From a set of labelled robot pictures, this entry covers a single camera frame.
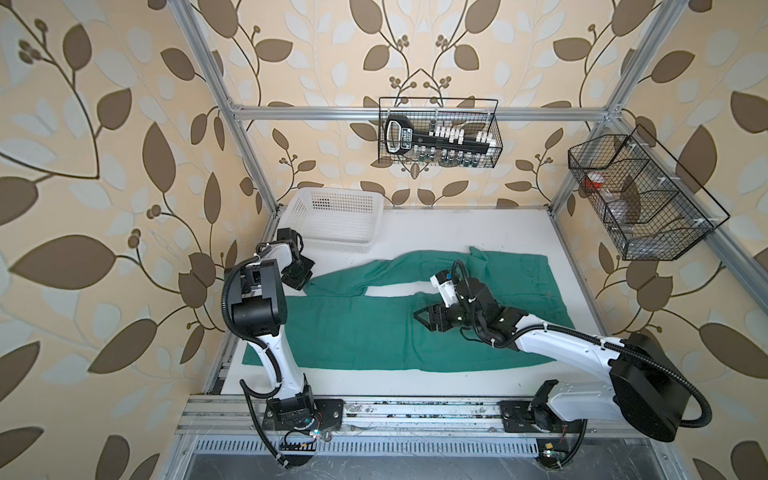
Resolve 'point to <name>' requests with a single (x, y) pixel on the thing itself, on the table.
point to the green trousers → (334, 323)
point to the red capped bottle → (594, 180)
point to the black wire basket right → (649, 207)
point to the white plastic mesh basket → (336, 219)
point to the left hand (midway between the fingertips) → (311, 272)
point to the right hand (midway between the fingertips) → (422, 314)
